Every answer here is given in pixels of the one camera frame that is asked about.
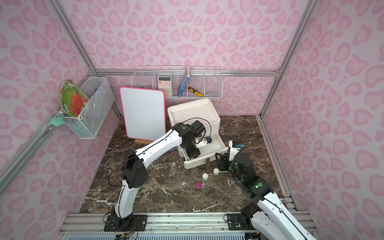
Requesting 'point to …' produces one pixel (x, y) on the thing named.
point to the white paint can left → (205, 176)
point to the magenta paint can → (198, 185)
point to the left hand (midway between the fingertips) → (194, 148)
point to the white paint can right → (216, 171)
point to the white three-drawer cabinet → (203, 110)
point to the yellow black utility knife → (195, 92)
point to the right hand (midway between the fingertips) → (218, 153)
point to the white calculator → (164, 84)
